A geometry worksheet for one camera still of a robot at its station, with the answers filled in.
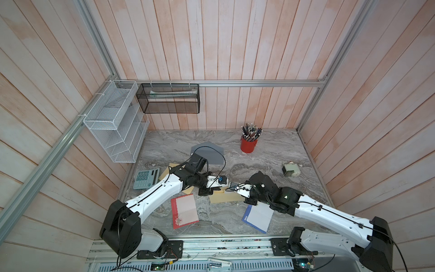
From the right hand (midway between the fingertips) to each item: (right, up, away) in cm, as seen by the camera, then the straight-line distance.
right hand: (240, 184), depth 78 cm
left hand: (-11, -2, +1) cm, 12 cm away
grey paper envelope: (-13, +15, -6) cm, 21 cm away
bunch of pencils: (+9, +26, +17) cm, 32 cm away
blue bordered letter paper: (+10, -18, +6) cm, 21 cm away
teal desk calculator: (-51, 0, +17) cm, 54 cm away
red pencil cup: (+10, +18, +31) cm, 37 cm away
